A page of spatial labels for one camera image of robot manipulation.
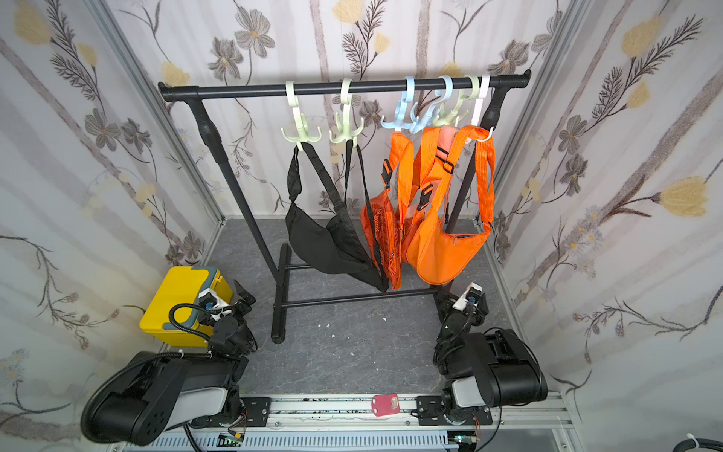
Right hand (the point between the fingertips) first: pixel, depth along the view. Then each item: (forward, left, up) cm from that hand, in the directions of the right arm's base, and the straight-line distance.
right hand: (471, 286), depth 82 cm
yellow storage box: (-18, +74, +14) cm, 77 cm away
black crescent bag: (+8, +36, +8) cm, 37 cm away
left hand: (-3, +73, -2) cm, 73 cm away
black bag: (+10, +49, +12) cm, 51 cm away
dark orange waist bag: (+12, +27, +17) cm, 35 cm away
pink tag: (-30, +25, -13) cm, 41 cm away
